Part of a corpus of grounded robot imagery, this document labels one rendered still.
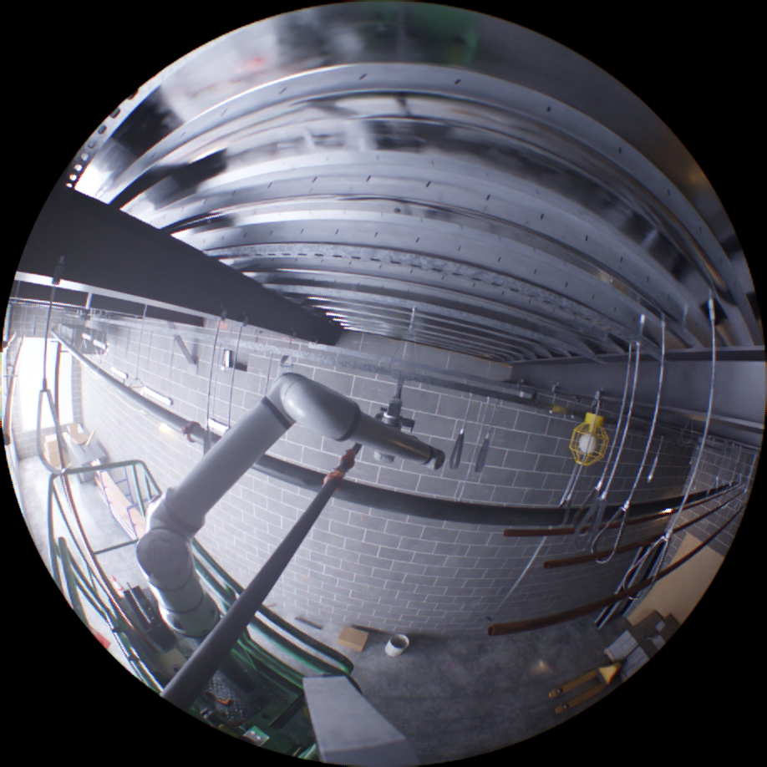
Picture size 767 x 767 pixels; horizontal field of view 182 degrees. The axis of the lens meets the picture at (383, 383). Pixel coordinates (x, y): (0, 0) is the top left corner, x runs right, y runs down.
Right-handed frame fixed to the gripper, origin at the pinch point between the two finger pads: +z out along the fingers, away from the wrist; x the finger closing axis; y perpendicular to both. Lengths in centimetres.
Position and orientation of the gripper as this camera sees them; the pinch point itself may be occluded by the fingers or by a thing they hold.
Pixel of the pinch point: (400, 381)
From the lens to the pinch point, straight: 95.3
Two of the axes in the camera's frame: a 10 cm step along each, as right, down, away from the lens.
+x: 1.0, -0.5, 9.9
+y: -9.8, -2.0, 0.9
